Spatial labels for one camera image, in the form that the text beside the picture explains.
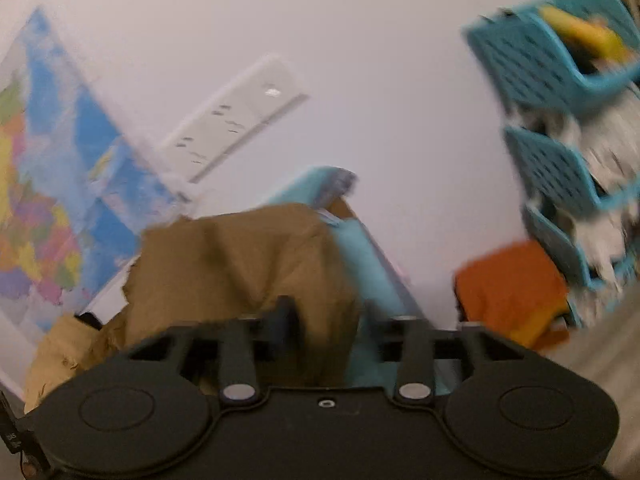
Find brown down jacket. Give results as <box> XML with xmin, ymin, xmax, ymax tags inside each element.
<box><xmin>24</xmin><ymin>204</ymin><xmax>360</xmax><ymax>412</ymax></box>

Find teal and grey bed sheet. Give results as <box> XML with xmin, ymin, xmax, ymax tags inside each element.
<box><xmin>268</xmin><ymin>166</ymin><xmax>424</xmax><ymax>393</ymax></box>

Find orange cloth on floor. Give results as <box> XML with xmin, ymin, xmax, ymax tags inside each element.
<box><xmin>454</xmin><ymin>240</ymin><xmax>570</xmax><ymax>351</ymax></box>

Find white items in rack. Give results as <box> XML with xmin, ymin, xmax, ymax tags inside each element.
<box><xmin>519</xmin><ymin>84</ymin><xmax>640</xmax><ymax>311</ymax></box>

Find teal plastic storage rack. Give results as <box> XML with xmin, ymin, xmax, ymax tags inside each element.
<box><xmin>464</xmin><ymin>0</ymin><xmax>639</xmax><ymax>326</ymax></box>

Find yellow bottle in rack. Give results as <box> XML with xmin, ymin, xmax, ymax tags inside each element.
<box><xmin>538</xmin><ymin>6</ymin><xmax>634</xmax><ymax>64</ymax></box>

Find white left wall socket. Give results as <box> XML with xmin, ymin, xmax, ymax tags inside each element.
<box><xmin>163</xmin><ymin>125</ymin><xmax>220</xmax><ymax>181</ymax></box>

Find white wall socket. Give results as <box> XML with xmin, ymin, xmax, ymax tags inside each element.
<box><xmin>203</xmin><ymin>91</ymin><xmax>259</xmax><ymax>158</ymax></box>
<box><xmin>163</xmin><ymin>125</ymin><xmax>220</xmax><ymax>181</ymax></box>

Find colourful wall map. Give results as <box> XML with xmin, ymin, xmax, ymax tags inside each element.
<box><xmin>1</xmin><ymin>10</ymin><xmax>184</xmax><ymax>341</ymax></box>

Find white middle wall socket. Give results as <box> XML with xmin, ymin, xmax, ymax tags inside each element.
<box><xmin>203</xmin><ymin>91</ymin><xmax>259</xmax><ymax>158</ymax></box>

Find white network wall plate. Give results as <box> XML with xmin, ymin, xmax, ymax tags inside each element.
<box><xmin>240</xmin><ymin>55</ymin><xmax>307</xmax><ymax>120</ymax></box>

